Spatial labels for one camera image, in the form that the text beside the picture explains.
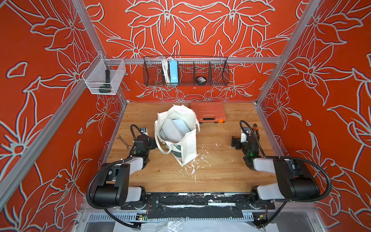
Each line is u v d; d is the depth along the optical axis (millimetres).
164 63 875
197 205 727
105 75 878
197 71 976
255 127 1032
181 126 892
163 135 872
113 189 426
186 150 819
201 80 949
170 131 848
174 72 899
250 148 700
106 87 796
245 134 782
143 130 795
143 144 683
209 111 1074
